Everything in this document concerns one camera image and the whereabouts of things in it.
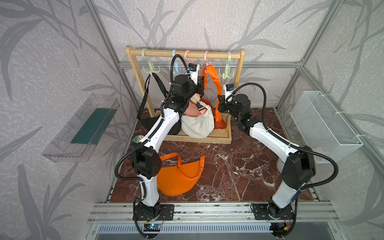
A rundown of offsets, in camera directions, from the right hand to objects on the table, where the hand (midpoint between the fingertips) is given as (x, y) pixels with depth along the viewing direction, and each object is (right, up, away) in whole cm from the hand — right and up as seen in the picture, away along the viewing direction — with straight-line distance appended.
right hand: (219, 94), depth 80 cm
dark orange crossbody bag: (+1, -15, +11) cm, 19 cm away
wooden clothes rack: (+5, -22, +23) cm, 32 cm away
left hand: (-8, +8, -5) cm, 12 cm away
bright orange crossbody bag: (-23, -47, +1) cm, 52 cm away
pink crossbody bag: (-16, -7, +20) cm, 26 cm away
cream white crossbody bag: (-10, -18, +13) cm, 25 cm away
